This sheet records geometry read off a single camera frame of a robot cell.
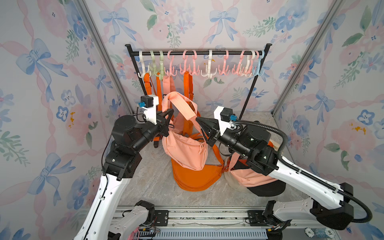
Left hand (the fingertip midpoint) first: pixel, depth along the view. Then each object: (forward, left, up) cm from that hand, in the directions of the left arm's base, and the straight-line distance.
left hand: (172, 110), depth 56 cm
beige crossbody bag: (+15, -64, -46) cm, 80 cm away
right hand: (-5, -10, +1) cm, 11 cm away
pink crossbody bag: (-14, -33, -29) cm, 46 cm away
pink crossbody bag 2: (-3, -2, -24) cm, 24 cm away
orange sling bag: (-11, -10, -43) cm, 45 cm away
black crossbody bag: (-18, -43, -32) cm, 57 cm away
